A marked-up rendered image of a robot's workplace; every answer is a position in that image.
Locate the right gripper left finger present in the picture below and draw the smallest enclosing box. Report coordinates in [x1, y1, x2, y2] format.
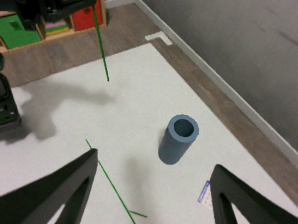
[0, 148, 98, 224]

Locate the blue-grey hollow cylinder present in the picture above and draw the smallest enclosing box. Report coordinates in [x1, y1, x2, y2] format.
[158, 114, 199, 165]

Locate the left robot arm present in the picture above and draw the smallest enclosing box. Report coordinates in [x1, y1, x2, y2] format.
[0, 52, 17, 126]

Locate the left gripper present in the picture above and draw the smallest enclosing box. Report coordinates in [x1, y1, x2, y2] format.
[0, 0, 97, 31]

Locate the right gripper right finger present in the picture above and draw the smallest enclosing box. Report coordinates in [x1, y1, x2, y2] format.
[209, 164, 298, 224]

